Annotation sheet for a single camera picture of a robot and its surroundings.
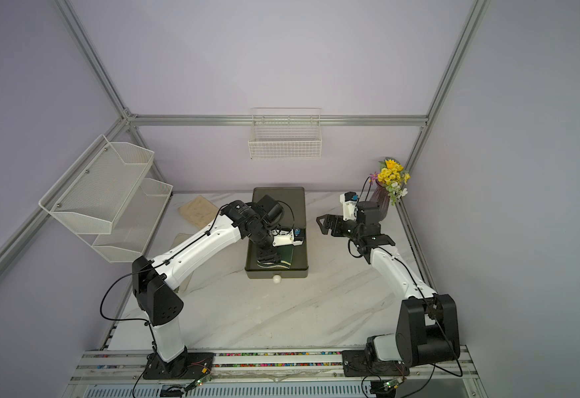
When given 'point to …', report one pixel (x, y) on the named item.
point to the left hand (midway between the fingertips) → (273, 251)
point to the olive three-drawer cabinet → (292, 199)
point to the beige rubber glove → (200, 211)
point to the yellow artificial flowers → (392, 175)
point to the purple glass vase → (380, 196)
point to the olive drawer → (299, 267)
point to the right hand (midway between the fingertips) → (329, 223)
